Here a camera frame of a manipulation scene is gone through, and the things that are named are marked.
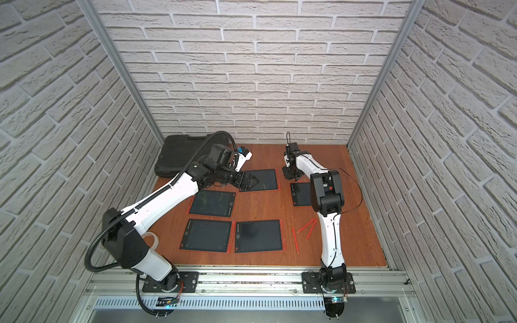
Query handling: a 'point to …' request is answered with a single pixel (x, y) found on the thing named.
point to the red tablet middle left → (215, 203)
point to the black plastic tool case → (178, 151)
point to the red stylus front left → (295, 240)
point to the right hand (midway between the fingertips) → (295, 174)
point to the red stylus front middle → (306, 225)
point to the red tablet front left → (207, 235)
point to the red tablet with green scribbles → (301, 194)
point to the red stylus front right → (311, 229)
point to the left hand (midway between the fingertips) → (255, 175)
